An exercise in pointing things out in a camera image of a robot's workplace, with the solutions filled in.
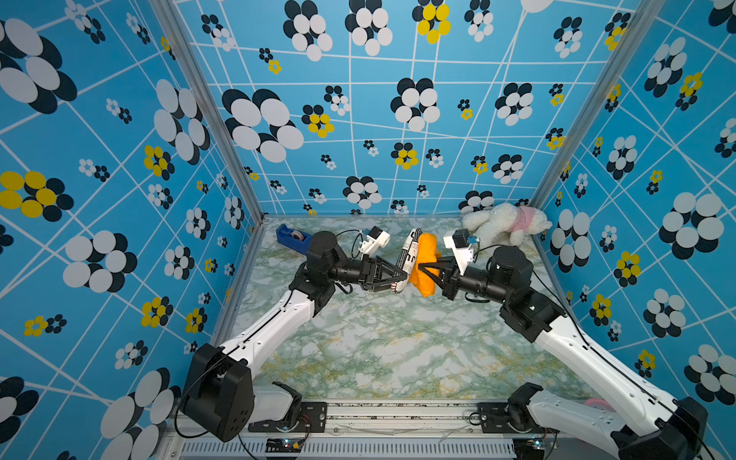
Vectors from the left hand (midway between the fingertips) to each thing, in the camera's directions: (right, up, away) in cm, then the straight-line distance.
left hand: (405, 283), depth 62 cm
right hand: (+5, +4, +4) cm, 8 cm away
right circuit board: (+32, -43, +8) cm, 54 cm away
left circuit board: (-30, -43, +10) cm, 53 cm away
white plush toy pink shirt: (+42, +17, +44) cm, 63 cm away
